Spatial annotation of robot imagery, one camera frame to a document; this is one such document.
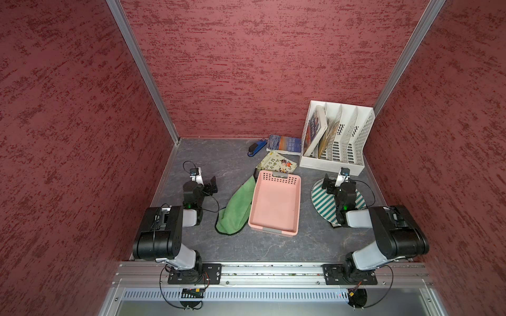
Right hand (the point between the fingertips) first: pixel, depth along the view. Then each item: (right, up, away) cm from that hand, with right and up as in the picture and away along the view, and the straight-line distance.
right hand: (334, 177), depth 94 cm
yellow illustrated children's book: (-2, +22, +1) cm, 23 cm away
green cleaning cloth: (-47, -16, -6) cm, 50 cm away
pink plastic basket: (-29, -12, -1) cm, 32 cm away
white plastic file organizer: (+7, +22, +18) cm, 29 cm away
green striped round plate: (-7, -12, -3) cm, 14 cm away
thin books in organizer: (-8, +25, +3) cm, 26 cm away
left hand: (-63, -2, +1) cm, 63 cm away
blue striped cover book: (-22, +19, +25) cm, 38 cm away
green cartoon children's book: (-28, +7, +16) cm, 34 cm away
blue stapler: (-39, +16, +19) cm, 46 cm away
